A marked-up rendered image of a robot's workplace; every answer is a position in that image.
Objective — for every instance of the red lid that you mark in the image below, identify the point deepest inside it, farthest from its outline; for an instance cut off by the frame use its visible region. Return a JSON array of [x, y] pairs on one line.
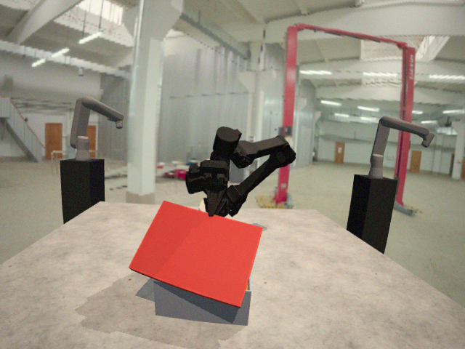
[[211, 256]]

